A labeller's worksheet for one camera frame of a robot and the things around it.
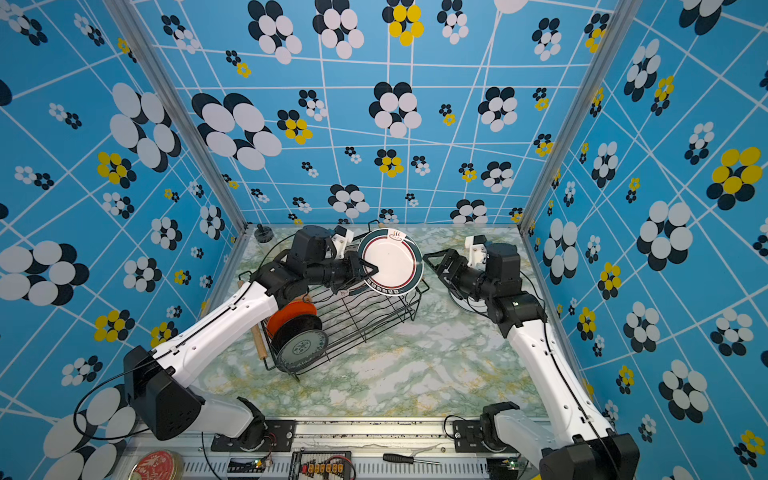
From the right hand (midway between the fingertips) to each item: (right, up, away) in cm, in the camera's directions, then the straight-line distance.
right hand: (433, 266), depth 72 cm
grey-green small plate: (-35, -23, +8) cm, 43 cm away
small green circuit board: (-43, -47, -2) cm, 64 cm away
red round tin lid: (-63, -45, -5) cm, 78 cm away
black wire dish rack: (-25, -18, +21) cm, 37 cm away
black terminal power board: (-26, -46, -4) cm, 53 cm away
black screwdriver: (-7, -46, -2) cm, 47 cm away
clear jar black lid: (-56, +10, +32) cm, 65 cm away
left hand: (-13, 0, -1) cm, 13 cm away
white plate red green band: (-8, +2, +4) cm, 9 cm away
